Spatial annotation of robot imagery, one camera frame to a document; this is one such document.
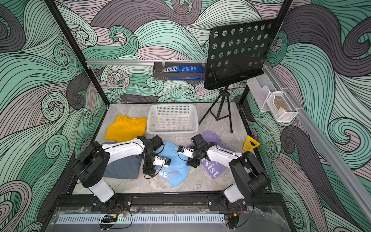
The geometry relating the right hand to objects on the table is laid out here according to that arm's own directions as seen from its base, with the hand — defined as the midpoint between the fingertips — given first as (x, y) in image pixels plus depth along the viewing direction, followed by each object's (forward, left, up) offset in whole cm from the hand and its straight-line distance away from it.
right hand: (192, 156), depth 90 cm
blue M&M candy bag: (+44, +5, +35) cm, 57 cm away
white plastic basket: (+30, +15, 0) cm, 34 cm away
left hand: (-7, +23, +1) cm, 24 cm away
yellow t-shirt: (+22, +49, 0) cm, 54 cm away
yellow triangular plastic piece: (+7, -38, -2) cm, 39 cm away
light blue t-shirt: (-9, +9, +1) cm, 13 cm away
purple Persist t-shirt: (-9, -11, +1) cm, 14 cm away
